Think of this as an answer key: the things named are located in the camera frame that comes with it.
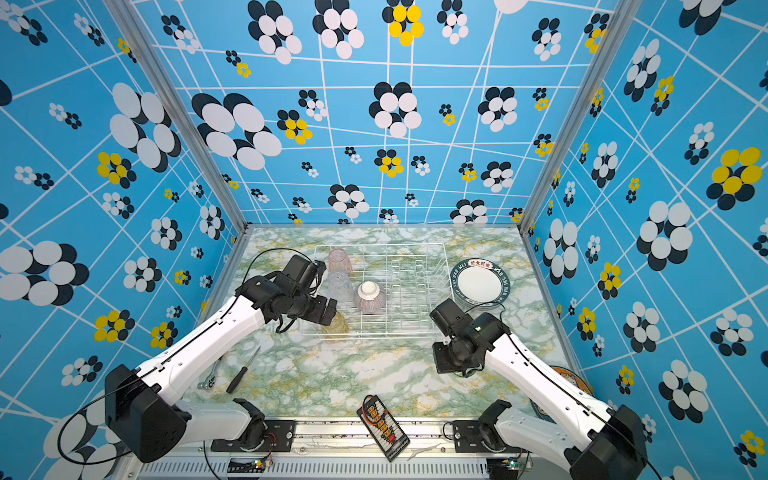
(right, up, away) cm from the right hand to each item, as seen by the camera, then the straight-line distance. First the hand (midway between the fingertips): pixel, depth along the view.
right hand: (444, 363), depth 77 cm
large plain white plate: (+16, +18, +23) cm, 33 cm away
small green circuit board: (-46, -22, -6) cm, 52 cm away
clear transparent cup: (-30, +18, +16) cm, 39 cm away
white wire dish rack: (-5, +19, +29) cm, 35 cm away
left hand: (-32, +14, +4) cm, 35 cm away
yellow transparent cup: (-29, +7, +7) cm, 31 cm away
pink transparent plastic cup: (-32, +26, +25) cm, 49 cm away
